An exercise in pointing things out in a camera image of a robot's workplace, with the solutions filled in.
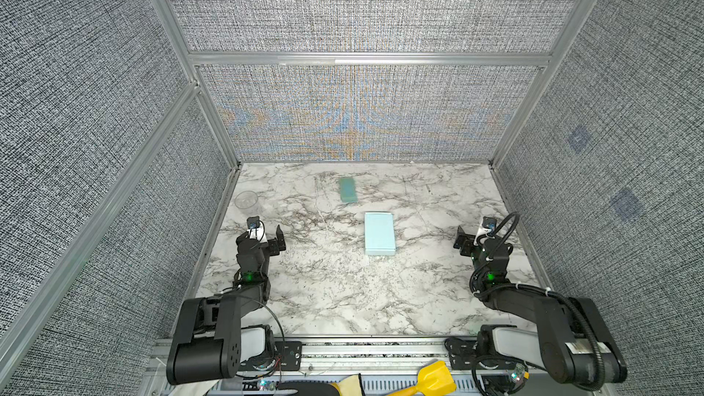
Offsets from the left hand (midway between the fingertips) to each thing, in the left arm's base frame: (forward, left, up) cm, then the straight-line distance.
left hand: (264, 228), depth 89 cm
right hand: (-4, -69, +1) cm, 69 cm away
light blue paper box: (-3, -38, -5) cm, 38 cm away
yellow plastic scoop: (-42, -47, -8) cm, 64 cm away
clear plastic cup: (+16, +10, -5) cm, 19 cm away
